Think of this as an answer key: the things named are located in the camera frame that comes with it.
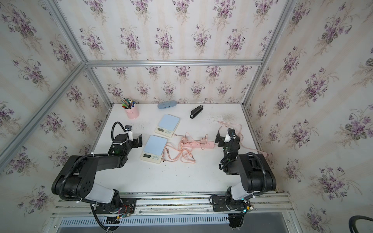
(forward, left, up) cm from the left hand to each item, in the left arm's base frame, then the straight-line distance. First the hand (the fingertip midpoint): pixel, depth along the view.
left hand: (134, 135), depth 93 cm
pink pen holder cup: (+19, +5, 0) cm, 20 cm away
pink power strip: (-5, -49, -4) cm, 49 cm away
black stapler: (+24, -42, -2) cm, 48 cm away
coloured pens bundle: (+25, +9, +4) cm, 27 cm away
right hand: (-1, -61, +5) cm, 61 cm away
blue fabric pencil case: (+33, -18, -4) cm, 38 cm away
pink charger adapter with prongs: (-4, -33, 0) cm, 33 cm away
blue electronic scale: (-7, -13, -6) cm, 16 cm away
